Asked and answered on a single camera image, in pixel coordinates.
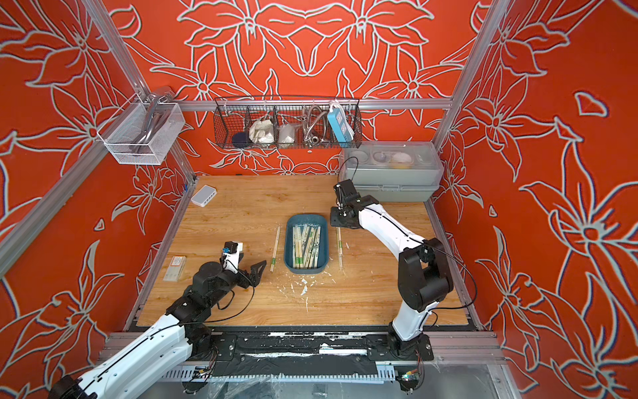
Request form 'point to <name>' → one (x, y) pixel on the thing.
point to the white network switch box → (203, 195)
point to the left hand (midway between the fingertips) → (254, 257)
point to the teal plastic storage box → (306, 219)
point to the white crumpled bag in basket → (262, 131)
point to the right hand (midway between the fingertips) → (331, 219)
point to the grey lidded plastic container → (395, 171)
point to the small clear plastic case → (174, 269)
